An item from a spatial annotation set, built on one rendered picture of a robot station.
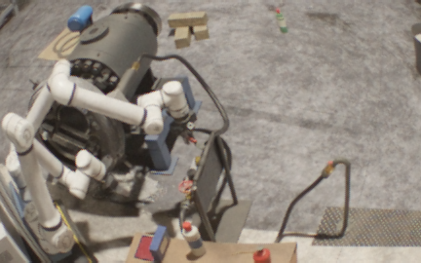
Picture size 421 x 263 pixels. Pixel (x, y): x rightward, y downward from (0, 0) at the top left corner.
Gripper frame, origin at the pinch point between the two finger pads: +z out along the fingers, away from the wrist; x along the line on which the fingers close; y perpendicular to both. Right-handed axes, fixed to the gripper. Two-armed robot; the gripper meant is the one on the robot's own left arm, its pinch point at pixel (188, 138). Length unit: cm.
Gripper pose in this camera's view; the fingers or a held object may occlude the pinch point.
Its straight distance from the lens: 332.8
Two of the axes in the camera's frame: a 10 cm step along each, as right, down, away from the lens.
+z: 2.2, 7.1, 6.7
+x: 6.9, -6.0, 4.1
